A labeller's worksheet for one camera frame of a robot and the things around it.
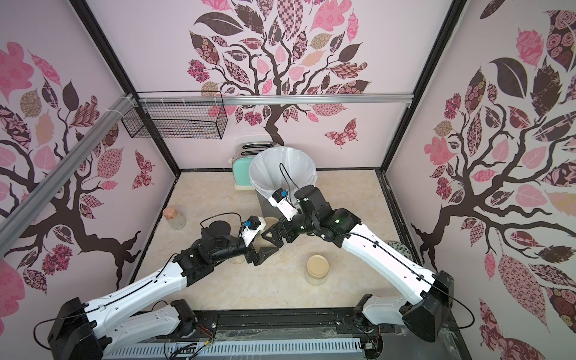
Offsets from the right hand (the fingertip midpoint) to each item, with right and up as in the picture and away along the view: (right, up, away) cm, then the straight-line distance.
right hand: (272, 226), depth 68 cm
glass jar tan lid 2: (+15, -16, +8) cm, 23 cm away
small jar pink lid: (-47, -3, +31) cm, 56 cm away
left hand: (0, -6, +5) cm, 7 cm away
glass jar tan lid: (-10, -10, -2) cm, 14 cm away
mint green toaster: (-18, +24, +34) cm, 45 cm away
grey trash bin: (-6, +3, +34) cm, 34 cm away
